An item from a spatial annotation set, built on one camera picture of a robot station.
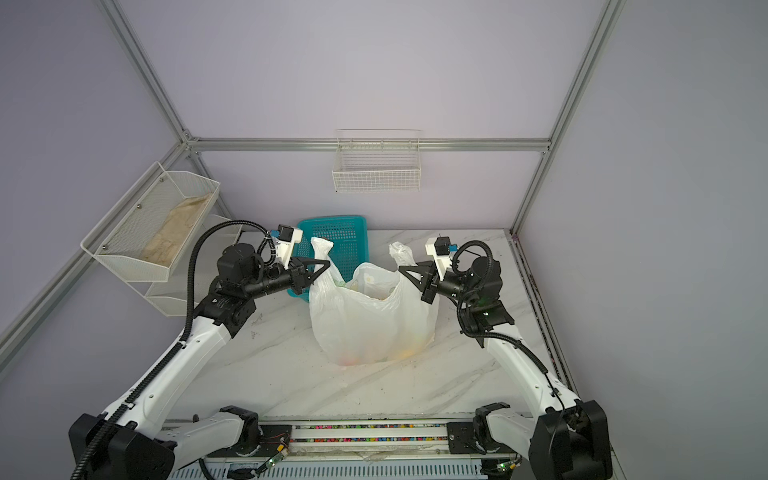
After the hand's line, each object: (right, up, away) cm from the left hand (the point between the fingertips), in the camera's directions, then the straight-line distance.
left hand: (327, 265), depth 70 cm
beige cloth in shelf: (-43, +6, +7) cm, 44 cm away
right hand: (+17, -1, -1) cm, 17 cm away
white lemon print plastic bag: (+12, -12, +2) cm, 17 cm away
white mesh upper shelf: (-50, +7, +7) cm, 51 cm away
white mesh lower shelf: (-41, -8, +5) cm, 42 cm away
